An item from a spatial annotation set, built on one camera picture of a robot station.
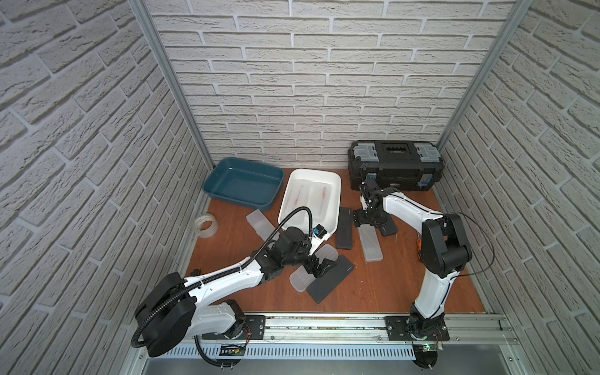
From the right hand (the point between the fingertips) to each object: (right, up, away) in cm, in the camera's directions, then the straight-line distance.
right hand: (368, 222), depth 95 cm
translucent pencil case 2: (-45, -1, -1) cm, 45 cm away
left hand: (-18, -8, -19) cm, 27 cm away
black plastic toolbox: (+18, +24, +3) cm, 30 cm away
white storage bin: (-22, +20, +14) cm, 33 cm away
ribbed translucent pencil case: (-28, -19, -12) cm, 36 cm away
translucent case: (0, -8, -2) cm, 9 cm away
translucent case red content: (-20, +9, +8) cm, 23 cm away
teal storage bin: (-56, +17, +15) cm, 60 cm away
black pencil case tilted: (+9, -3, -1) cm, 10 cm away
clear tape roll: (-67, -4, 0) cm, 67 cm away
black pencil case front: (-19, -21, -13) cm, 31 cm away
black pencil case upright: (-10, -3, 0) cm, 10 cm away
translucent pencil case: (-30, +10, +6) cm, 32 cm away
